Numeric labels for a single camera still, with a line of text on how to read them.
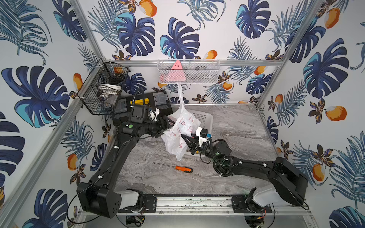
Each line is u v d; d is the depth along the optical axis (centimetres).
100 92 83
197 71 95
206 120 105
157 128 64
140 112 57
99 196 39
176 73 90
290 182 43
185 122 66
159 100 100
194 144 64
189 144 67
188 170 84
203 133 59
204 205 76
